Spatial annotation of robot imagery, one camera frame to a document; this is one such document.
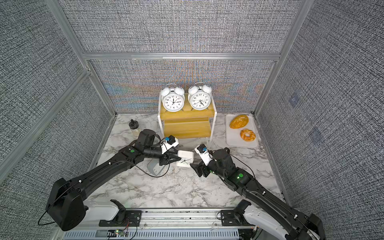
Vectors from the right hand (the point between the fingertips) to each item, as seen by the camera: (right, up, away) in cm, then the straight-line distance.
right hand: (196, 155), depth 74 cm
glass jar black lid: (-41, +16, +26) cm, 51 cm away
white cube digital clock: (-5, -1, -1) cm, 5 cm away
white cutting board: (+27, +7, +33) cm, 43 cm away
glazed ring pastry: (+39, +7, +29) cm, 49 cm away
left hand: (-8, +1, +1) cm, 8 cm away
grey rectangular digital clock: (-23, -8, +8) cm, 25 cm away
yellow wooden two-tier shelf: (-5, +17, +19) cm, 26 cm away
